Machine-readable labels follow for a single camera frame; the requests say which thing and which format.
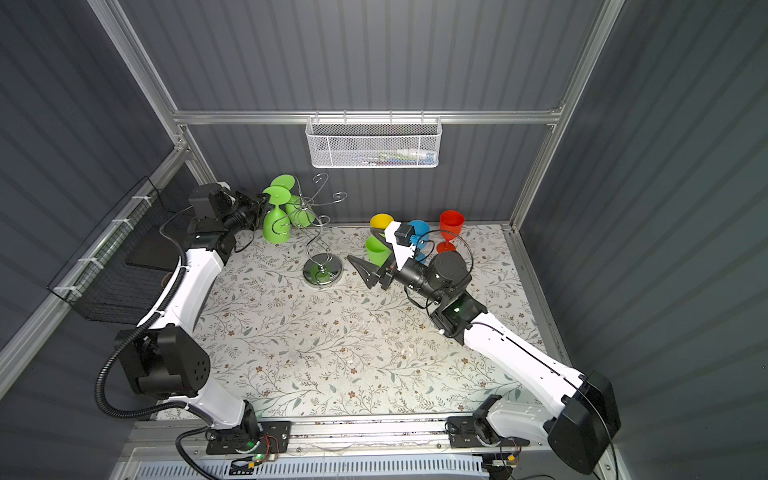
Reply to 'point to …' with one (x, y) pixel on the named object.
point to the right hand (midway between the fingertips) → (364, 247)
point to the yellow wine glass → (381, 220)
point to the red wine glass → (451, 224)
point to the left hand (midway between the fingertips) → (271, 190)
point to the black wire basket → (121, 270)
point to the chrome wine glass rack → (321, 267)
